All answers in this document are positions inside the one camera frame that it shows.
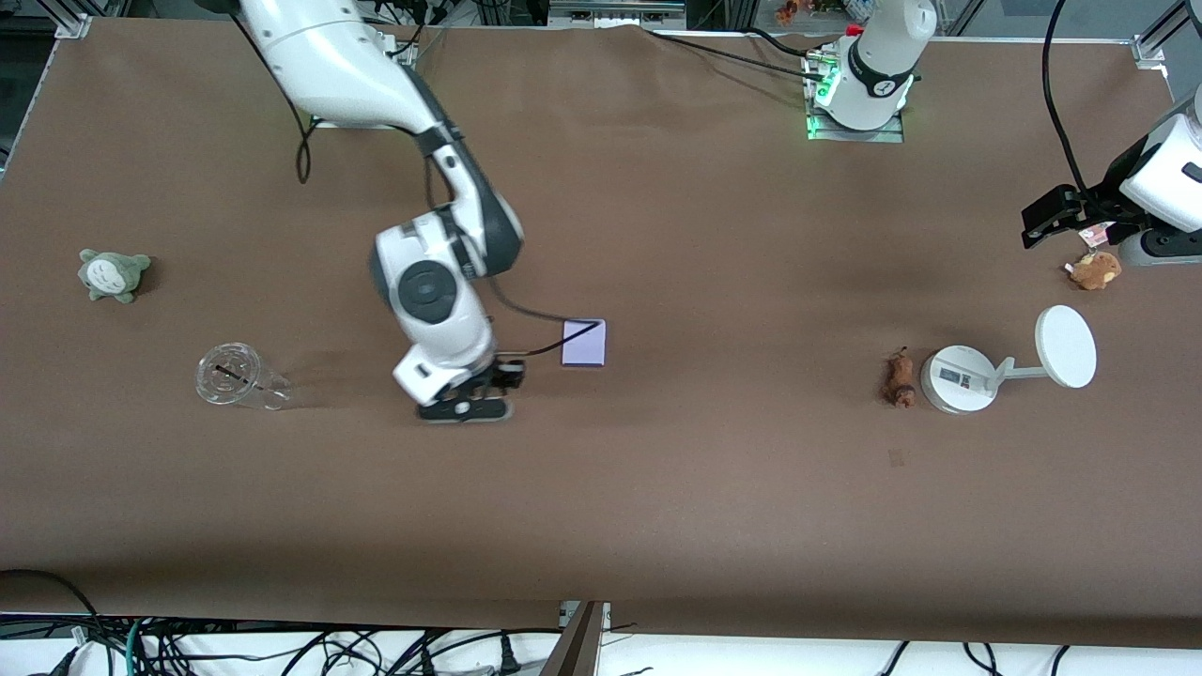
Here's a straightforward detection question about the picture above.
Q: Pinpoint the small brown plush toy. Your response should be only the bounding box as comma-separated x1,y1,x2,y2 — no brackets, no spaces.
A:
883,347,917,408

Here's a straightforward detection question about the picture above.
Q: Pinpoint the white round desk lamp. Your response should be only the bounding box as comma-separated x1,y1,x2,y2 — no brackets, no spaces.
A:
918,305,1098,417

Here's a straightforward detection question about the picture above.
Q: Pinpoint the clear plastic cup with lid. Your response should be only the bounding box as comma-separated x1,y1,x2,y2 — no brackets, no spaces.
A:
194,342,294,411

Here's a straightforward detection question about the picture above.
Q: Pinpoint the brown table support beam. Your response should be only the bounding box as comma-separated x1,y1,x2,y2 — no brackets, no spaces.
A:
540,601,604,676

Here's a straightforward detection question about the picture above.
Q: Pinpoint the grey Totoro plush toy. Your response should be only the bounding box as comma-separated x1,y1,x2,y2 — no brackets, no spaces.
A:
78,248,152,303

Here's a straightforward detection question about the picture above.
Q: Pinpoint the brown plush keychain toy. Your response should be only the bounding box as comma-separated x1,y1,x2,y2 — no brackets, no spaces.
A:
1064,250,1123,290

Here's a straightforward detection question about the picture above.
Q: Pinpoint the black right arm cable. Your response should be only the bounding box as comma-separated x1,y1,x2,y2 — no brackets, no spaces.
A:
230,14,604,360

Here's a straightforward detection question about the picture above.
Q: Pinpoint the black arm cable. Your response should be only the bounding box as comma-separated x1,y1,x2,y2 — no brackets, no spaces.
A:
230,14,604,360
1042,0,1098,200

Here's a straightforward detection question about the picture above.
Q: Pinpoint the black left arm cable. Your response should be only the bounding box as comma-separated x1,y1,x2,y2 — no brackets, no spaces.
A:
1042,0,1098,200

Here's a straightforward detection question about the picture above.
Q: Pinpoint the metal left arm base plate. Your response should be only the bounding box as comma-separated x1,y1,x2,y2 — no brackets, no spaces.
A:
806,54,904,144

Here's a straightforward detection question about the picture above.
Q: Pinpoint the black power plug cable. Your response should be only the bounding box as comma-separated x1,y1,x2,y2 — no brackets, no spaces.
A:
413,627,523,676

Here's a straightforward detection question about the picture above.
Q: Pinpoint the black cable on table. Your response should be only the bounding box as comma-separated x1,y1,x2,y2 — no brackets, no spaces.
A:
646,28,829,78

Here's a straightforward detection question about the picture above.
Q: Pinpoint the teal floor cable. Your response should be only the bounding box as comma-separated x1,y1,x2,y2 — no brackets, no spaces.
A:
125,617,157,676

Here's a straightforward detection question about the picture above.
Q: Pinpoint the black looped floor cable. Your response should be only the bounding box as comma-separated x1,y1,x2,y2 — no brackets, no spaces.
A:
0,568,106,676

